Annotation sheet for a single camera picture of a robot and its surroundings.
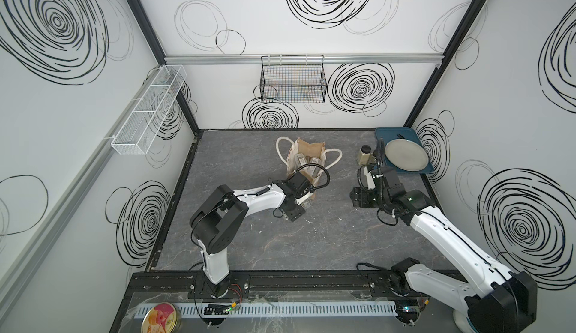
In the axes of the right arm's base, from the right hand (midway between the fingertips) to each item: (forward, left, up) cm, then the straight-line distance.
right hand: (360, 195), depth 80 cm
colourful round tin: (-37, +62, -9) cm, 73 cm away
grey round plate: (+28, -29, -12) cm, 42 cm away
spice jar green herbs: (+21, -11, -8) cm, 25 cm away
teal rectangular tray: (+45, -26, -15) cm, 54 cm away
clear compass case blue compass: (+15, +16, -8) cm, 23 cm away
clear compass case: (+19, +22, -6) cm, 30 cm away
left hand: (+1, +25, -14) cm, 29 cm away
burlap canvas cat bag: (+21, +27, +1) cm, 34 cm away
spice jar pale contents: (+25, -7, -8) cm, 27 cm away
